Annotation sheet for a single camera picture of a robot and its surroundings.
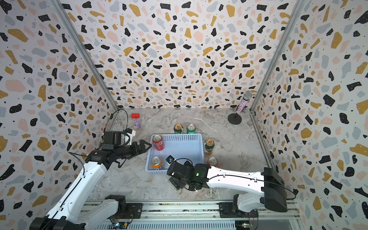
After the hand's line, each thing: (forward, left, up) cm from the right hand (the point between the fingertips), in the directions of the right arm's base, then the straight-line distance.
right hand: (177, 174), depth 74 cm
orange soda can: (+7, +12, -2) cm, 14 cm away
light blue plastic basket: (+23, -1, -12) cm, 26 cm away
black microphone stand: (+52, -40, -14) cm, 67 cm away
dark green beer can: (+19, -17, -2) cm, 26 cm away
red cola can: (+21, +14, -3) cm, 25 cm away
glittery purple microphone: (+40, -39, +19) cm, 59 cm away
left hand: (+12, +17, +7) cm, 22 cm away
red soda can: (+9, -19, -3) cm, 21 cm away
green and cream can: (+31, +3, -2) cm, 31 cm away
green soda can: (+32, -6, -3) cm, 33 cm away
